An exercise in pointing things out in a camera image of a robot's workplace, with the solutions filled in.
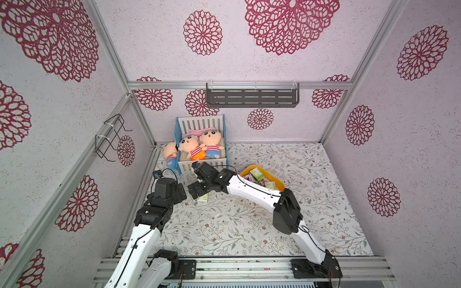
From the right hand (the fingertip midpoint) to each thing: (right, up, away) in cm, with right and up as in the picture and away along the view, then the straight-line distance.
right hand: (200, 186), depth 88 cm
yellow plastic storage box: (+23, +6, +12) cm, 27 cm away
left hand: (-11, -1, -10) cm, 15 cm away
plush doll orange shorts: (-8, +21, +15) cm, 27 cm away
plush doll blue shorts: (+4, +24, +14) cm, 28 cm away
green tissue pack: (+1, -7, +4) cm, 8 cm away
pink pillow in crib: (-6, +30, +25) cm, 39 cm away
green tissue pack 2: (+30, +5, +10) cm, 32 cm away
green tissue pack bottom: (+36, 0, +7) cm, 37 cm away
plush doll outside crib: (-21, +16, +18) cm, 32 cm away
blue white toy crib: (-14, +34, +22) cm, 43 cm away
